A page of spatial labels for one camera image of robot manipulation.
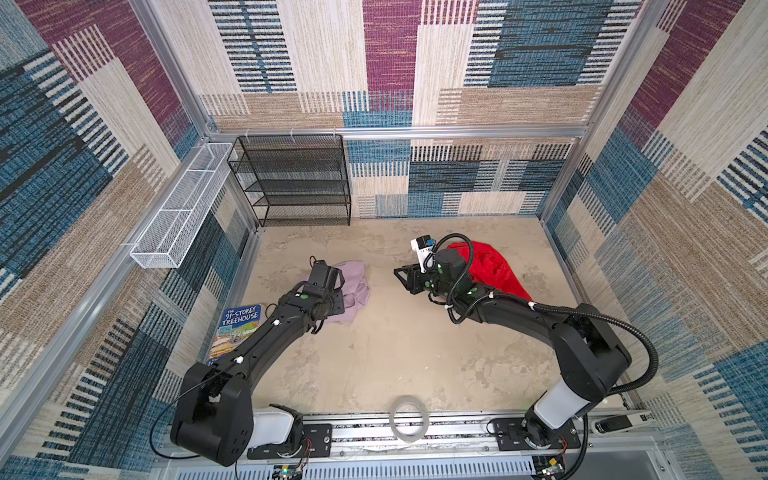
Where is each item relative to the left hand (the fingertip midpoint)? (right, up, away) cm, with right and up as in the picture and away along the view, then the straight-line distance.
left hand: (333, 296), depth 87 cm
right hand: (+19, +7, -2) cm, 20 cm away
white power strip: (+71, -27, -16) cm, 78 cm away
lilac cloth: (+6, 0, +10) cm, 12 cm away
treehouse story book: (-30, -9, +4) cm, 31 cm away
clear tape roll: (+25, -29, -12) cm, 40 cm away
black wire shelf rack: (-18, +38, +21) cm, 47 cm away
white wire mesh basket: (-35, +17, -16) cm, 42 cm away
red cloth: (+49, +7, +11) cm, 50 cm away
